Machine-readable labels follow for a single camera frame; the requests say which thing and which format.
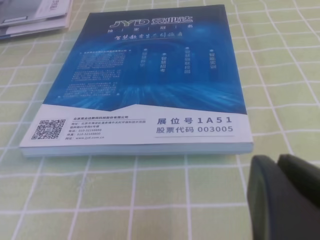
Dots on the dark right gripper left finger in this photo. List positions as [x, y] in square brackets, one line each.
[278, 211]

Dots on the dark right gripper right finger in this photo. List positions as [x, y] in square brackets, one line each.
[304, 176]

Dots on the green checked tablecloth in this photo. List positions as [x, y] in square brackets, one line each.
[173, 197]

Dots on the blue JYD catalogue book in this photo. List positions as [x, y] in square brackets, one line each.
[146, 82]

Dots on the beige lower booklet stack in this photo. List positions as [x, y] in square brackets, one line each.
[49, 24]

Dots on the grey white top magazine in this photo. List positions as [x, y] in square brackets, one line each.
[15, 12]

